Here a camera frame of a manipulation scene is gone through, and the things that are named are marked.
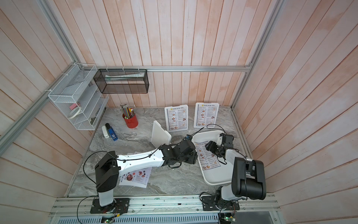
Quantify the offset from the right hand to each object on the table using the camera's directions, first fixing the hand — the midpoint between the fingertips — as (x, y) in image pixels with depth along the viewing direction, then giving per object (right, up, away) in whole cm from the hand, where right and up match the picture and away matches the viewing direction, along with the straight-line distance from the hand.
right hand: (209, 146), depth 95 cm
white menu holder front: (-9, +25, +3) cm, 27 cm away
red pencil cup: (-57, +16, +9) cm, 60 cm away
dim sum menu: (-2, -9, -5) cm, 10 cm away
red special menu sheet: (-46, -18, -12) cm, 51 cm away
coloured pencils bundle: (-59, +23, +6) cm, 64 cm away
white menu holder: (-33, +8, -15) cm, 37 cm away
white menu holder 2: (-30, +19, +3) cm, 36 cm away
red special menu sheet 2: (-51, -4, -2) cm, 51 cm away
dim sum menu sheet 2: (-1, +22, +5) cm, 23 cm away
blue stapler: (-72, +9, +6) cm, 72 cm away
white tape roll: (-84, +23, -14) cm, 88 cm away
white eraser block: (-76, +9, +6) cm, 77 cm away
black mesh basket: (-63, +47, +6) cm, 79 cm away
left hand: (-14, -4, -16) cm, 21 cm away
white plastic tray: (+1, -14, -8) cm, 16 cm away
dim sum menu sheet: (-23, +20, +3) cm, 30 cm away
